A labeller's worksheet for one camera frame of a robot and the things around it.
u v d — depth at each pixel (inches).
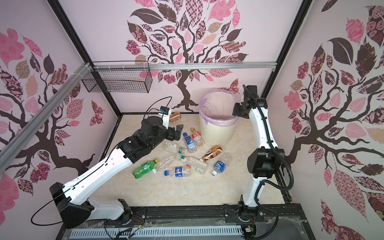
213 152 36.3
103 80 39.0
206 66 36.7
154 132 19.9
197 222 28.6
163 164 35.8
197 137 40.5
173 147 37.1
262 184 21.3
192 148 37.4
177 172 32.8
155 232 27.5
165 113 22.8
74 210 15.6
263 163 19.4
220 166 33.5
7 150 19.6
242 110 24.9
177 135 24.9
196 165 35.4
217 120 30.6
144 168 33.6
